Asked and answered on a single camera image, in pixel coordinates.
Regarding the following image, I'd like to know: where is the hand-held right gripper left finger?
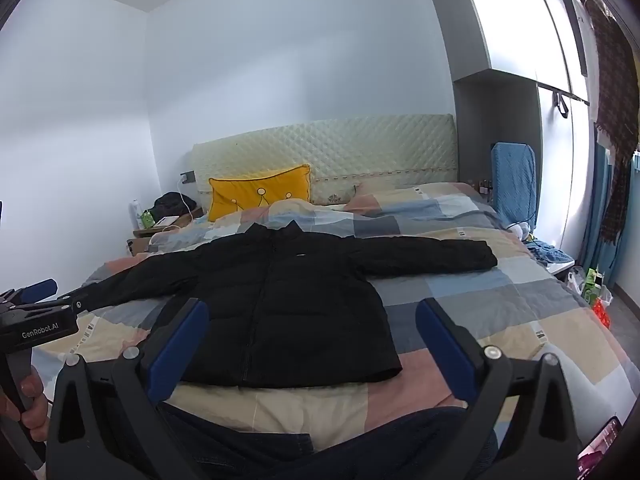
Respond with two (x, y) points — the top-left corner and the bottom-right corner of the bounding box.
(45, 298), (211, 480)

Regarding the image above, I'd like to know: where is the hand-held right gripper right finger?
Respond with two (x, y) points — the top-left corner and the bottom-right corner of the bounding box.
(415, 297), (596, 480)

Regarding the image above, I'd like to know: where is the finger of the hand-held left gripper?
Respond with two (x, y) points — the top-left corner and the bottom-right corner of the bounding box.
(57, 282), (101, 314)
(0, 278), (59, 307)

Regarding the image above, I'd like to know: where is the black puffer jacket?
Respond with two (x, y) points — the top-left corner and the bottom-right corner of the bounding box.
(75, 221), (499, 390)

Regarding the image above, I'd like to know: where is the blue clothes pile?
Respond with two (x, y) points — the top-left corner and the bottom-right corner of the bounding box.
(525, 240), (574, 267)

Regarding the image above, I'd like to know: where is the black clothes hanger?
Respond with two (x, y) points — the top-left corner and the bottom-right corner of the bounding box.
(550, 87), (572, 120)

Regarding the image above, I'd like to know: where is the person's left hand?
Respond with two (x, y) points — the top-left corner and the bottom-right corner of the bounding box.
(0, 365), (52, 444)

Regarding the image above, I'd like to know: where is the patchwork checked duvet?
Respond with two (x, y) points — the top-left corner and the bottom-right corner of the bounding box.
(75, 182), (640, 461)

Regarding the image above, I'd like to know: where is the black bag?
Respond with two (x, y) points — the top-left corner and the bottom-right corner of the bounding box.
(154, 192), (197, 218)

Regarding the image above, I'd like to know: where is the wooden nightstand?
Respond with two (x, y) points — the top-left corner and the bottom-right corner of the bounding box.
(132, 207), (206, 241)

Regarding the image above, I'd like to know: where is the white plastic bag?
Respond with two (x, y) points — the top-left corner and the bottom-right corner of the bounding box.
(567, 266), (614, 331)

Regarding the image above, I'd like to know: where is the smartphone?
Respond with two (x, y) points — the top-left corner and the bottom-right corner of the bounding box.
(577, 417), (624, 480)

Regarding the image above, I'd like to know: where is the yellow pillow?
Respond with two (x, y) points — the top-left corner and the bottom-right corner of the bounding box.
(207, 164), (312, 222)

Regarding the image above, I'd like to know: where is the blue cloth-covered chair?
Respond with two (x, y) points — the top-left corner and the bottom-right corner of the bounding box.
(490, 142), (539, 234)

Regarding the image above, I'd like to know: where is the blue curtain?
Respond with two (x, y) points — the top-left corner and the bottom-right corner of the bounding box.
(580, 145), (640, 281)

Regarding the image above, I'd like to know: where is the cream quilted headboard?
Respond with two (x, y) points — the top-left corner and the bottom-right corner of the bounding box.
(191, 114), (459, 207)

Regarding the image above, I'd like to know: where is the brown plaid scarf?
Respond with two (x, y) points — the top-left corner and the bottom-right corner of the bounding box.
(582, 0), (640, 244)

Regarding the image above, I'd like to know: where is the grey white wardrobe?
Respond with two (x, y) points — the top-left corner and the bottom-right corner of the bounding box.
(419, 0), (592, 271)

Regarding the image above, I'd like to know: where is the white charger cable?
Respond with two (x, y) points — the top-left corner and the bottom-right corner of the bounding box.
(150, 175), (198, 233)

